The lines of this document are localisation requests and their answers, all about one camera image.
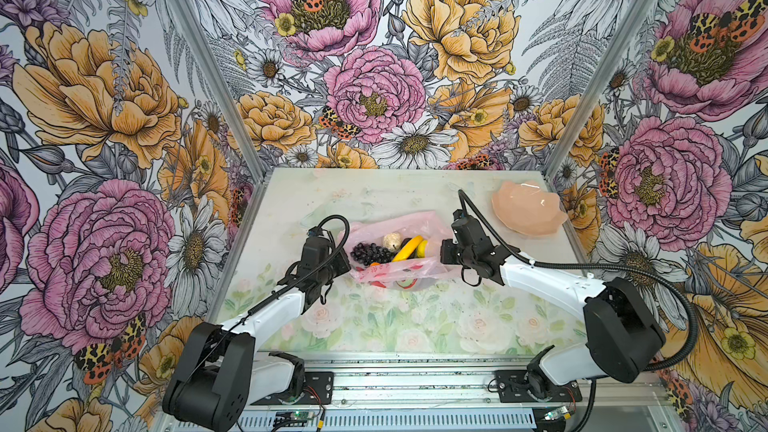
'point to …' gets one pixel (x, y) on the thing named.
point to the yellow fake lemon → (422, 248)
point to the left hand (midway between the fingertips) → (347, 263)
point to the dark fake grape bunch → (371, 253)
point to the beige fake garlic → (392, 241)
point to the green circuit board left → (302, 415)
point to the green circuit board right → (561, 412)
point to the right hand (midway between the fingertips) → (444, 255)
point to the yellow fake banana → (406, 250)
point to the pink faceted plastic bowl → (527, 208)
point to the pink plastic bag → (439, 266)
